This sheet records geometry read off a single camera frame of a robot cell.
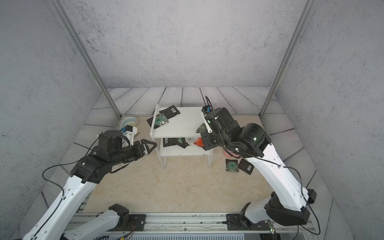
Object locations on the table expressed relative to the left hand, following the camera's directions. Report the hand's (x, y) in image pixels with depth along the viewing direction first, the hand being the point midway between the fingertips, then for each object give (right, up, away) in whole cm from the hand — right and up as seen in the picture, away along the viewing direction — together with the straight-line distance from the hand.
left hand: (155, 147), depth 66 cm
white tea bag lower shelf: (+14, +1, +18) cm, 23 cm away
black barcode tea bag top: (+4, +16, +11) cm, 20 cm away
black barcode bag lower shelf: (+3, 0, +19) cm, 19 cm away
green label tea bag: (+1, +12, +6) cm, 14 cm away
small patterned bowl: (-32, +13, +48) cm, 60 cm away
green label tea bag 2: (+39, -15, +26) cm, 50 cm away
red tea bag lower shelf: (+19, 0, +19) cm, 27 cm away
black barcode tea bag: (+48, -15, +25) cm, 56 cm away
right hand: (+22, +6, -6) cm, 23 cm away
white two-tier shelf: (+7, +7, +3) cm, 10 cm away
